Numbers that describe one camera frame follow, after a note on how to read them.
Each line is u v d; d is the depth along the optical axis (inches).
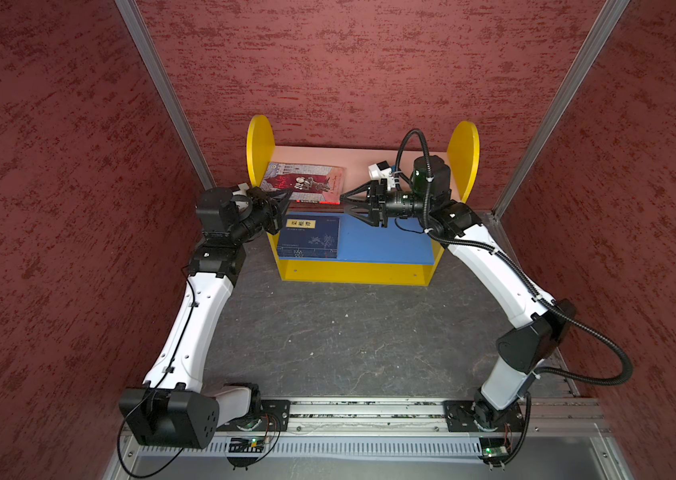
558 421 29.3
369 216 25.1
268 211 23.6
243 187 26.3
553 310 17.3
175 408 14.5
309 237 35.3
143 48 29.9
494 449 27.8
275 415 28.8
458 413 29.2
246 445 28.0
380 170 25.6
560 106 34.9
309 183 27.5
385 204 23.5
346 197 24.4
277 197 25.3
